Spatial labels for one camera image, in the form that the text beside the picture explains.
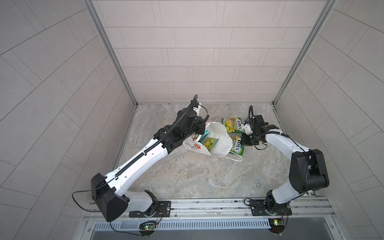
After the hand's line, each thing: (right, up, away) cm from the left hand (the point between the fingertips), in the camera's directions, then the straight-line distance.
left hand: (208, 118), depth 70 cm
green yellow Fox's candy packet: (+19, -5, +31) cm, 37 cm away
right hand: (+20, -14, +19) cm, 31 cm away
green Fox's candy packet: (+18, -16, +17) cm, 30 cm away
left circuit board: (-27, -47, -6) cm, 54 cm away
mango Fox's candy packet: (+2, -15, +18) cm, 23 cm away
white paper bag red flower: (+6, -7, +15) cm, 17 cm away
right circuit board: (+32, -49, -2) cm, 58 cm away
